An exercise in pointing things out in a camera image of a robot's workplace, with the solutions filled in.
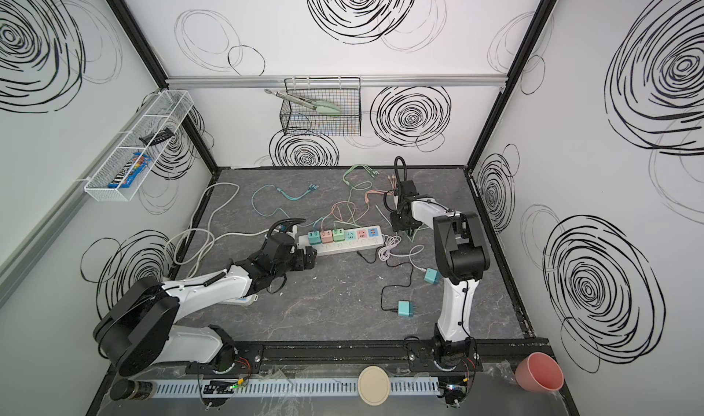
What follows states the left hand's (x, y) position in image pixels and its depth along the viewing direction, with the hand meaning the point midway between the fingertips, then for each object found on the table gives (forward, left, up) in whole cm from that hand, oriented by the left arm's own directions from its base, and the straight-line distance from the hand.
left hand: (306, 253), depth 89 cm
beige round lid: (-35, -21, +2) cm, 41 cm away
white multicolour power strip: (+6, -17, -1) cm, 18 cm away
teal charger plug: (+5, -2, +1) cm, 6 cm away
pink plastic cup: (-32, -60, +6) cm, 69 cm away
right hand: (+15, -34, -3) cm, 38 cm away
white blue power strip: (-15, +17, -2) cm, 23 cm away
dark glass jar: (-37, +36, +4) cm, 52 cm away
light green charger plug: (+6, -10, +2) cm, 12 cm away
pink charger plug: (+6, -6, +2) cm, 9 cm away
